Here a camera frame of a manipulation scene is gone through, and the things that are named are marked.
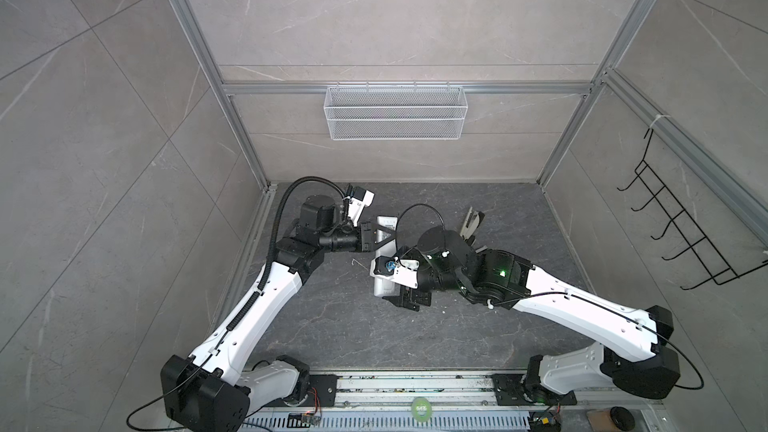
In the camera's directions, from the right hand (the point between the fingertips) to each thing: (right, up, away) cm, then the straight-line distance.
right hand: (388, 272), depth 64 cm
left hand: (+1, +9, +3) cm, 10 cm away
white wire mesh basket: (+2, +47, +37) cm, 60 cm away
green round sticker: (+8, -35, +7) cm, 37 cm away
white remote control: (-1, -3, 0) cm, 3 cm away
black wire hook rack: (+68, +5, -1) cm, 68 cm away
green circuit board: (+37, -37, +6) cm, 53 cm away
